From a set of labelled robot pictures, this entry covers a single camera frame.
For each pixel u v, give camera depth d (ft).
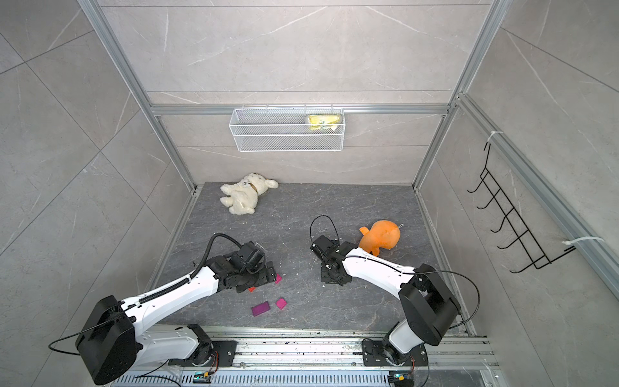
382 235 3.05
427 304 1.42
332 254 2.05
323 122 2.77
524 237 2.06
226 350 2.40
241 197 3.39
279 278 2.89
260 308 2.74
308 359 2.39
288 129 3.31
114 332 1.30
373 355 2.39
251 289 2.80
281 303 2.75
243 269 2.08
